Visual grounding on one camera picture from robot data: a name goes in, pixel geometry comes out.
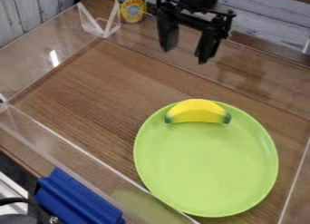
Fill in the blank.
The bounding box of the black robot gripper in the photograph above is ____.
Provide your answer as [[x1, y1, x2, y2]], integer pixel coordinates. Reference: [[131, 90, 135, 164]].
[[157, 0, 237, 64]]

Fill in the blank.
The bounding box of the yellow toy banana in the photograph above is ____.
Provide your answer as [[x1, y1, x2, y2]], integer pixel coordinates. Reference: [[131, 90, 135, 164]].
[[165, 99, 233, 124]]

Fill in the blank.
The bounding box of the green plastic plate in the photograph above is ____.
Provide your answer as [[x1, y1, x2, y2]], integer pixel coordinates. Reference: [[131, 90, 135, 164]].
[[134, 103, 280, 218]]

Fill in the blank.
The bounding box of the yellow labelled tin can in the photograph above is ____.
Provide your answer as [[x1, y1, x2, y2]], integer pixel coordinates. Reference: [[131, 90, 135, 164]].
[[115, 0, 147, 24]]

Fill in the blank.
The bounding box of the blue plastic block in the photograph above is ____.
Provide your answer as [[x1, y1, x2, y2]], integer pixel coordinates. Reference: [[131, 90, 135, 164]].
[[34, 168, 126, 224]]

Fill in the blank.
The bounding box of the clear acrylic corner bracket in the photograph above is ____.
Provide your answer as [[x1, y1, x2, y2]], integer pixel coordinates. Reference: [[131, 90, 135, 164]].
[[78, 3, 122, 39]]

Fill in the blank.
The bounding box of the clear acrylic front wall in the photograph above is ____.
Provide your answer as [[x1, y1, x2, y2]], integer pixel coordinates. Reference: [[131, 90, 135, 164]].
[[0, 103, 200, 224]]

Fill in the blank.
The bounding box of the black cable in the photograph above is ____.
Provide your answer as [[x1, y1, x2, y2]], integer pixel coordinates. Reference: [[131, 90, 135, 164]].
[[0, 197, 46, 224]]

